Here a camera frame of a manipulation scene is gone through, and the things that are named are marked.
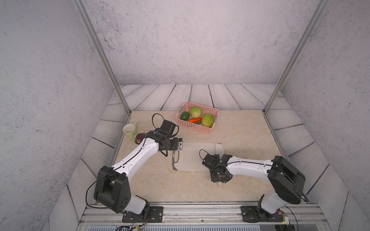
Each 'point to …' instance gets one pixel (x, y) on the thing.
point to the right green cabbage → (207, 120)
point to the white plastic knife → (219, 149)
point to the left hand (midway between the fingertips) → (177, 145)
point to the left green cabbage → (195, 112)
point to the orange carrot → (194, 120)
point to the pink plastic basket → (186, 107)
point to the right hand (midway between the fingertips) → (217, 178)
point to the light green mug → (130, 130)
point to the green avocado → (185, 116)
